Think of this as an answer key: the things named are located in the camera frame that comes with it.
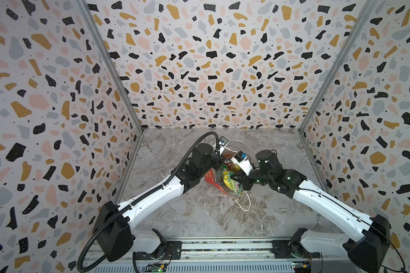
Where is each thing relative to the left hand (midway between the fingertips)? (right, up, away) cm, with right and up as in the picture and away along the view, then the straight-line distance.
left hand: (222, 147), depth 76 cm
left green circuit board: (-27, -49, -5) cm, 56 cm away
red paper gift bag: (-3, -12, -5) cm, 13 cm away
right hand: (+4, -12, -3) cm, 13 cm away
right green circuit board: (+33, -49, -4) cm, 60 cm away
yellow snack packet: (+4, -16, -3) cm, 16 cm away
